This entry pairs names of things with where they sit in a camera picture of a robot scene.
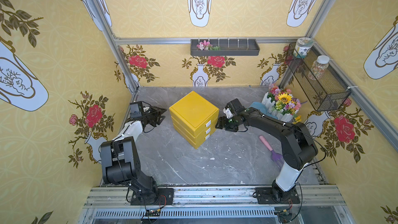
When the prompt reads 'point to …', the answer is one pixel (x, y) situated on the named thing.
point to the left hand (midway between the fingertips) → (161, 111)
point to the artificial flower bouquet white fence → (281, 103)
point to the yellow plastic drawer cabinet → (194, 118)
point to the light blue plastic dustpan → (263, 109)
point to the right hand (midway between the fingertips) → (222, 124)
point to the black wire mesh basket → (329, 88)
